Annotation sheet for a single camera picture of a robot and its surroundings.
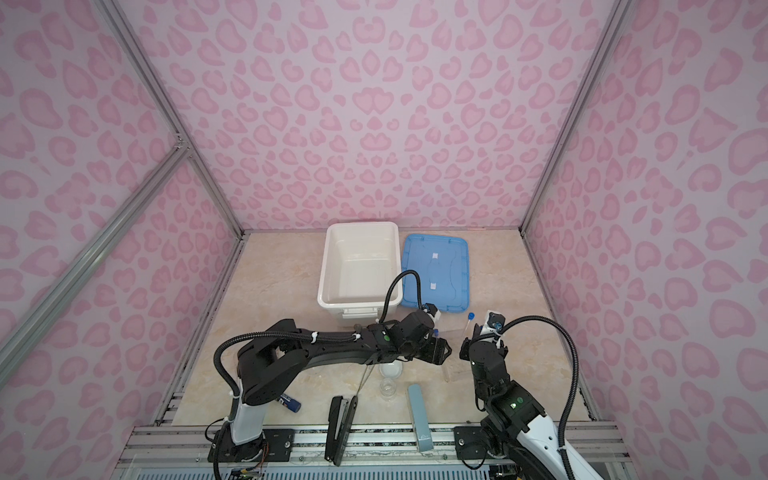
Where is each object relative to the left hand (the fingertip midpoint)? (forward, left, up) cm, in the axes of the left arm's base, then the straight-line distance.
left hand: (448, 347), depth 83 cm
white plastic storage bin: (+34, +28, -6) cm, 44 cm away
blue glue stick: (-12, +42, -5) cm, 44 cm away
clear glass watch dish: (-4, +16, -6) cm, 17 cm away
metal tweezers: (-7, +24, -7) cm, 26 cm away
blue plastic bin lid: (+35, -3, -7) cm, 36 cm away
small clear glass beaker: (-9, +17, -4) cm, 20 cm away
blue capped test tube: (+5, -6, +8) cm, 11 cm away
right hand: (+3, -7, +7) cm, 10 cm away
